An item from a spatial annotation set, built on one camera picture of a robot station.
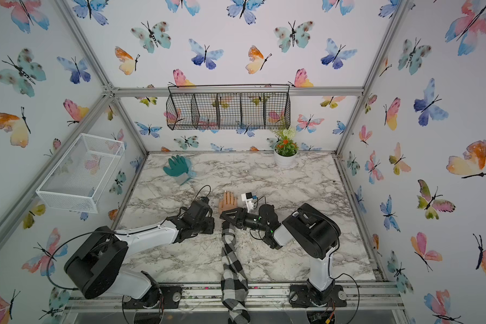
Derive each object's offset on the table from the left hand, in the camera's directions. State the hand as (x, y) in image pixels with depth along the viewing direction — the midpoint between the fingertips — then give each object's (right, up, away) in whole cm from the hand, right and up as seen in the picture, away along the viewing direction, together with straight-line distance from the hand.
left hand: (216, 221), depth 91 cm
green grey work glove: (-24, +25, +23) cm, 42 cm away
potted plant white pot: (+33, +33, +11) cm, 48 cm away
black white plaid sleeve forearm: (+10, -18, -18) cm, 27 cm away
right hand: (+5, +5, -11) cm, 13 cm away
